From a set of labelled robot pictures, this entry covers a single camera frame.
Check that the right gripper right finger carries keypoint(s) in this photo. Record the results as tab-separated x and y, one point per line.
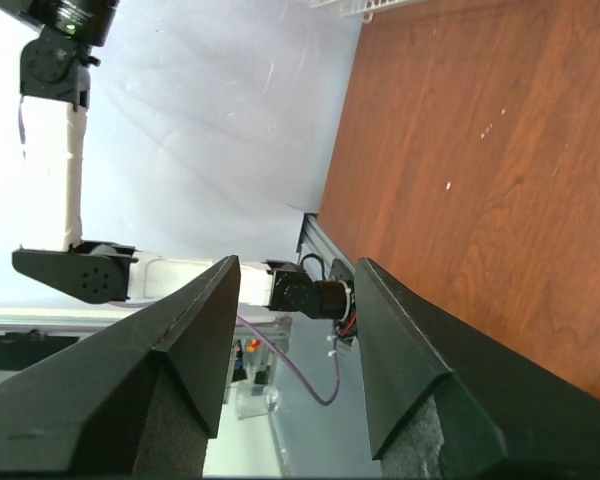
445	401

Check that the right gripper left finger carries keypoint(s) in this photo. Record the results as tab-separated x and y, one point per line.
144	395

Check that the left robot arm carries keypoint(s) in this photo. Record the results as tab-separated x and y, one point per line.
212	124

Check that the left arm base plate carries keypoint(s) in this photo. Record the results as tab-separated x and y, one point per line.
345	324

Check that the white wire dish rack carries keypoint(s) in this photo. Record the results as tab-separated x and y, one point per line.
362	10

